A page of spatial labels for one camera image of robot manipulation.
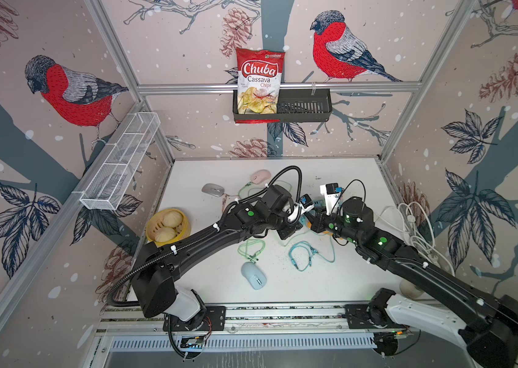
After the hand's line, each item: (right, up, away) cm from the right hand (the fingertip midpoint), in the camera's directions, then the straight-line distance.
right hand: (301, 208), depth 72 cm
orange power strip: (+7, -6, -8) cm, 12 cm away
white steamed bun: (-50, -7, +20) cm, 54 cm away
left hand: (+1, -4, +2) cm, 4 cm away
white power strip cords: (+54, -9, +26) cm, 61 cm away
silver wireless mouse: (-37, +4, +34) cm, 50 cm away
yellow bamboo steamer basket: (-58, -9, +22) cm, 63 cm away
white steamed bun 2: (-51, -12, +14) cm, 54 cm away
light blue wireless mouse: (-16, -25, +7) cm, 30 cm away
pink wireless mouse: (-15, +10, +42) cm, 45 cm away
